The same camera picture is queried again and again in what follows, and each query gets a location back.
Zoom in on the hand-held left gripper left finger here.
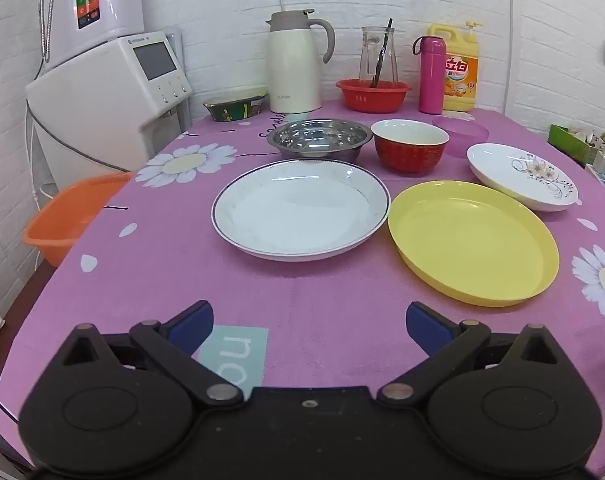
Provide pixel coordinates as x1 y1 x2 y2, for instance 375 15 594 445
57 300 246 407

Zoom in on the stainless steel bowl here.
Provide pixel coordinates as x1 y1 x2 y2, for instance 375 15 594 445
267 118 374 166

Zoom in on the orange plastic basin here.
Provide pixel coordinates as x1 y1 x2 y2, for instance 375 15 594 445
22 172 133 268

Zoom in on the metal flexible hose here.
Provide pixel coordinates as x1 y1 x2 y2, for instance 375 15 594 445
38 0 63 63

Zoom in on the black appliance cable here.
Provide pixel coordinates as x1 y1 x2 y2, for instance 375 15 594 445
26 100 133 173

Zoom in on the red ceramic bowl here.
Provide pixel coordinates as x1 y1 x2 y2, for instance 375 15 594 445
371 119 450 175

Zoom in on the green storage box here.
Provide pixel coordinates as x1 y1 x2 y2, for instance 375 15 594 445
548 124 605 166

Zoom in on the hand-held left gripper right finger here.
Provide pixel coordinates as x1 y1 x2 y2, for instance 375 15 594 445
377 301 566 409

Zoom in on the pink insulated bottle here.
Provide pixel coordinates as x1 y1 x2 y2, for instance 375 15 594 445
412 36 447 115

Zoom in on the white power strip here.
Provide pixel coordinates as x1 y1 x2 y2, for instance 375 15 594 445
585 142 605 181

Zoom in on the yellow detergent bottle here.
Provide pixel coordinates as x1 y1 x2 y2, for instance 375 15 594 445
428 21 484 113

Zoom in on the purple plastic bowl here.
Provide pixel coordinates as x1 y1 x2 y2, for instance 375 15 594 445
431 115 490 159

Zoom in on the red plastic colander basket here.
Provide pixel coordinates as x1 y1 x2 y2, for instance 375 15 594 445
335 78 413 114

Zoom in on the white floral plate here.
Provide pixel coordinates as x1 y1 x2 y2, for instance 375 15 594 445
466 143 581 213

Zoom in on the yellow plastic plate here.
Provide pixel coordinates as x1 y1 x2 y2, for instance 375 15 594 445
387 180 560 308

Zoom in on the white appliance with screen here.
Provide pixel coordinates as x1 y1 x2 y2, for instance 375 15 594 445
25 30 193 188

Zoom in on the black stirring stick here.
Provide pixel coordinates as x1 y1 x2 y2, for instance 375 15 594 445
369 18 394 89

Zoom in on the white blue-rimmed plate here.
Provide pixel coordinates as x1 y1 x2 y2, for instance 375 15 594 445
211 159 390 262

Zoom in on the pink daisy print tablecloth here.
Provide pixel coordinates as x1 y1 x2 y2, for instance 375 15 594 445
0 97 605 476

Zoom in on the clear glass pitcher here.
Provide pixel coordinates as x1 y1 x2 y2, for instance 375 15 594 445
358 25 399 88

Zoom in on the green patterned paper bowl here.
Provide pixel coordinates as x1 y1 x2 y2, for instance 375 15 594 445
203 87 269 123

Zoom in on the cream thermos jug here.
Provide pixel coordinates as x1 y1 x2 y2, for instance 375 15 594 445
265 8 336 115

